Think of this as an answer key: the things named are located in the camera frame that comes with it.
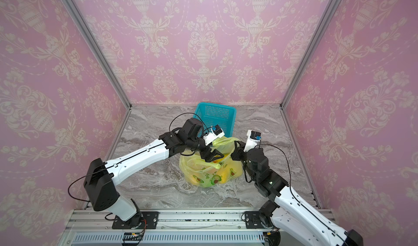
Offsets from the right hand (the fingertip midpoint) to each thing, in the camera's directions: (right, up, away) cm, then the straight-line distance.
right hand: (235, 140), depth 73 cm
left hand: (-7, -5, +1) cm, 8 cm away
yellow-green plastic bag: (-13, -15, -1) cm, 20 cm away
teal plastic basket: (-11, +13, +40) cm, 43 cm away
